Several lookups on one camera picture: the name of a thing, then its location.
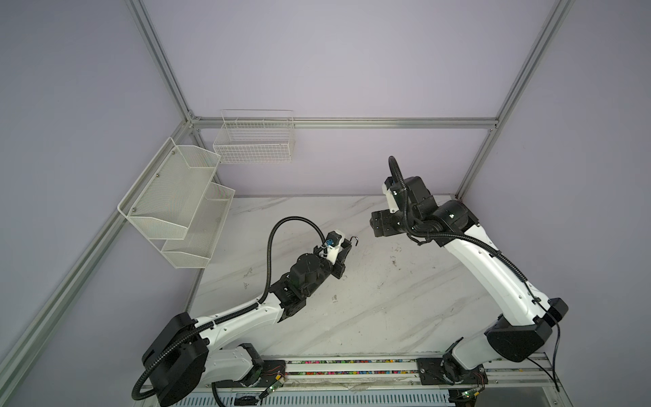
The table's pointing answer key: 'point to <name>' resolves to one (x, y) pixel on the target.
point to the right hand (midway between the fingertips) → (379, 218)
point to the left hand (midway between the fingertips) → (344, 244)
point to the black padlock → (346, 243)
